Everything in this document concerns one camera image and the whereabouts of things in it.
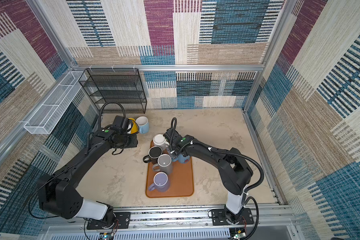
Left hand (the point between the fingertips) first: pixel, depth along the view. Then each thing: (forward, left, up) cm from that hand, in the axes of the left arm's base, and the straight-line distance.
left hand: (135, 140), depth 83 cm
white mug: (+6, -12, -9) cm, 16 cm away
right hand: (-1, -24, -8) cm, 26 cm away
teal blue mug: (-5, -26, -14) cm, 30 cm away
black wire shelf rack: (+43, +21, +1) cm, 48 cm away
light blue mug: (+17, -1, -6) cm, 18 cm away
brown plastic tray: (-17, -25, -16) cm, 34 cm away
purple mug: (-21, -15, -9) cm, 27 cm away
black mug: (-5, -10, -6) cm, 13 cm away
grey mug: (-13, -16, -5) cm, 21 cm away
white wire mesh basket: (+2, +38, +17) cm, 42 cm away
